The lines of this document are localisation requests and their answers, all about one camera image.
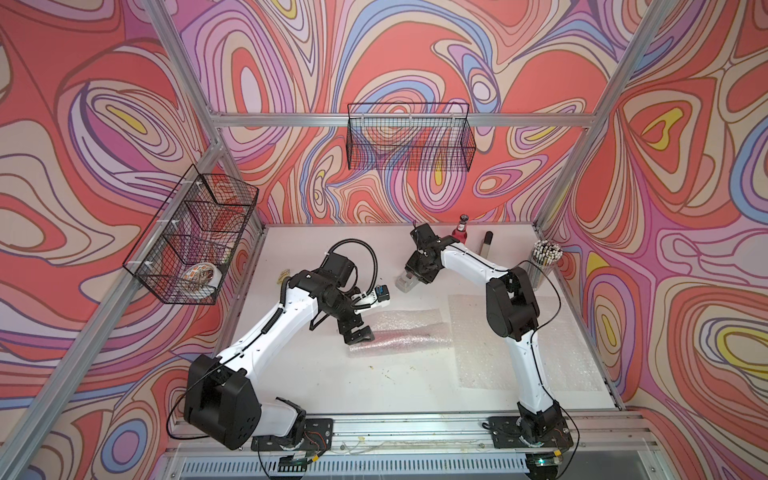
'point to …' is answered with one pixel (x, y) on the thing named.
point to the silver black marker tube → (486, 245)
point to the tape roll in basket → (203, 273)
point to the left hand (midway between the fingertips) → (368, 320)
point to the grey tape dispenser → (406, 281)
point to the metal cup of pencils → (541, 263)
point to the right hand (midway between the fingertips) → (412, 278)
